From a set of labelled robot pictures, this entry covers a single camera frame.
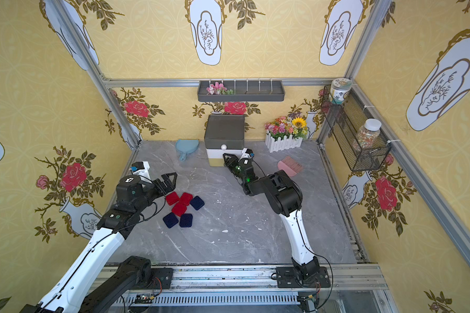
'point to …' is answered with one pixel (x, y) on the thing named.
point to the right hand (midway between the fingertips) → (230, 152)
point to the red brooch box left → (172, 198)
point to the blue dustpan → (185, 147)
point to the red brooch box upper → (185, 198)
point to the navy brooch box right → (197, 203)
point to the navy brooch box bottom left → (170, 220)
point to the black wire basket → (346, 121)
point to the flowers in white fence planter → (283, 134)
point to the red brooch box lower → (179, 208)
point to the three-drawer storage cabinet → (223, 134)
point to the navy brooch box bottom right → (186, 220)
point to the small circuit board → (141, 298)
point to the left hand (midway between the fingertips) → (161, 176)
